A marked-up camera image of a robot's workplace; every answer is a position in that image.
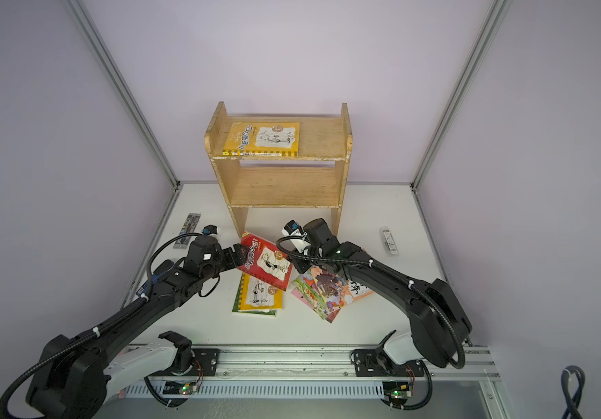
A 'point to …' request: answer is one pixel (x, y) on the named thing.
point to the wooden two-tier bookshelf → (280, 161)
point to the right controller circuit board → (396, 393)
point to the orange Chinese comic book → (353, 291)
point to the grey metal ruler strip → (189, 226)
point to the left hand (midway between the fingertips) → (240, 250)
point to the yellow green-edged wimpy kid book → (255, 296)
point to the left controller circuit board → (178, 388)
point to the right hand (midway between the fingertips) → (291, 262)
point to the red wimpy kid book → (266, 262)
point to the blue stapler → (145, 287)
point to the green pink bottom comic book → (310, 298)
